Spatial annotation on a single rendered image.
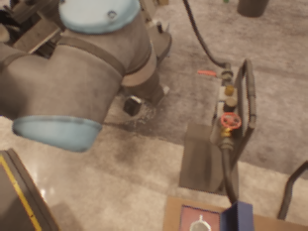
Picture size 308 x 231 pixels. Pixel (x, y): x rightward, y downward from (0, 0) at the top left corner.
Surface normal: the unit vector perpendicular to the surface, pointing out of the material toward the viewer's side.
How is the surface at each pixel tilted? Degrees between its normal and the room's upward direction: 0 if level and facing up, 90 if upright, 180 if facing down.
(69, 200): 0
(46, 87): 24
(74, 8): 19
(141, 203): 0
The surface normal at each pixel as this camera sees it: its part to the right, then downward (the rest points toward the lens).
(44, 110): -0.11, -0.28
